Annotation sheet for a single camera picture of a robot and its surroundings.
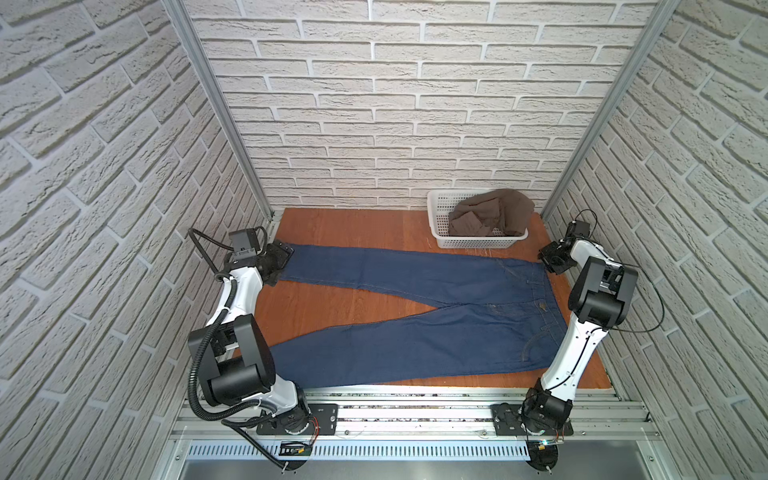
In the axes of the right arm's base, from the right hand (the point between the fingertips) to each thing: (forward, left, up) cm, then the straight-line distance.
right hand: (543, 254), depth 105 cm
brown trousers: (+16, +10, +7) cm, 20 cm away
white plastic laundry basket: (+26, +33, +3) cm, 43 cm away
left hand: (-2, +87, +14) cm, 88 cm away
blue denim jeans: (-23, +19, -1) cm, 30 cm away
